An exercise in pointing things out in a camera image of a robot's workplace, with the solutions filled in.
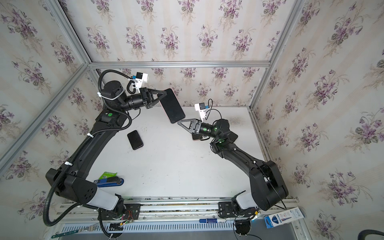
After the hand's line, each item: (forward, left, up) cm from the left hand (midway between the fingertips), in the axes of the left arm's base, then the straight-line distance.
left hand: (167, 95), depth 60 cm
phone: (+10, -14, -45) cm, 48 cm away
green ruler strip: (-43, +50, -47) cm, 81 cm away
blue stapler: (-20, +34, -46) cm, 60 cm away
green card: (-17, +38, -45) cm, 61 cm away
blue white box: (-37, -56, -44) cm, 81 cm away
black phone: (+8, +28, -45) cm, 54 cm away
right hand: (-6, -7, -11) cm, 15 cm away
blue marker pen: (-39, -20, -45) cm, 62 cm away
